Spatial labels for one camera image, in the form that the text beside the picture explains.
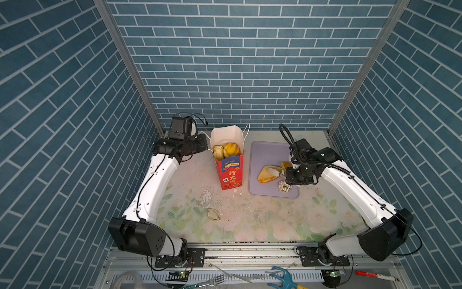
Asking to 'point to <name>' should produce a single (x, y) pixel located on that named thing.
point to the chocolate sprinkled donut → (284, 186)
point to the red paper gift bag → (230, 170)
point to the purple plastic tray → (262, 154)
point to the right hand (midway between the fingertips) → (287, 178)
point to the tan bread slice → (268, 173)
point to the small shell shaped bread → (218, 152)
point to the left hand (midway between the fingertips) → (207, 141)
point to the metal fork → (218, 280)
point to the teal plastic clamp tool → (287, 280)
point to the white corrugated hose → (117, 283)
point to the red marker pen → (376, 276)
